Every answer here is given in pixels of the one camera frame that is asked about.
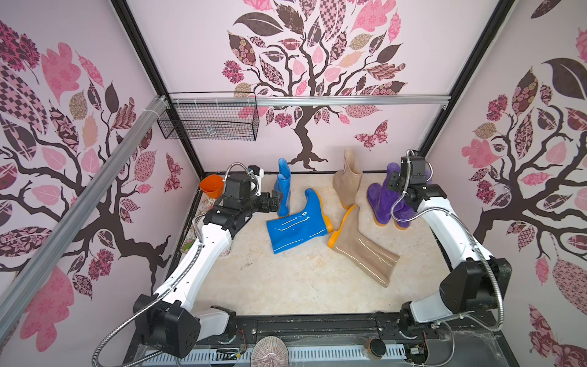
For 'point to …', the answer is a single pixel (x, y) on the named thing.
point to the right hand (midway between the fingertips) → (402, 175)
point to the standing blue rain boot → (283, 184)
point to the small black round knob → (377, 347)
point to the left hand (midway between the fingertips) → (272, 199)
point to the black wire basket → (215, 115)
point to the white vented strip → (294, 354)
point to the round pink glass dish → (270, 352)
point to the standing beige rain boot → (347, 181)
